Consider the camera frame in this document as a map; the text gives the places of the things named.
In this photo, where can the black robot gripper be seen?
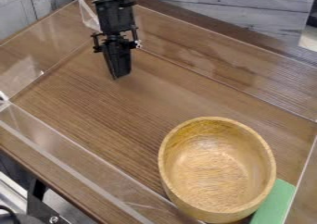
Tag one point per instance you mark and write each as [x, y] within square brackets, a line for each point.
[117, 27]

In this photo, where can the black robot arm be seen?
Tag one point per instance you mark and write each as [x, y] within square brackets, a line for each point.
[109, 18]

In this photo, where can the brown wooden bowl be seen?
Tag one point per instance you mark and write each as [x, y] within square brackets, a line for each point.
[216, 169]

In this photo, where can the green flat block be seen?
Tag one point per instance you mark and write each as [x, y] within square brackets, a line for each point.
[271, 211]

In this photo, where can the black metal table leg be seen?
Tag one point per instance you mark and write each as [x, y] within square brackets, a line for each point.
[36, 208]

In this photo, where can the clear acrylic corner bracket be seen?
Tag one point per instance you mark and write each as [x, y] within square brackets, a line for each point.
[88, 16]

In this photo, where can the clear acrylic wall panels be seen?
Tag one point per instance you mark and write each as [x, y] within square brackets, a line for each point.
[85, 131]

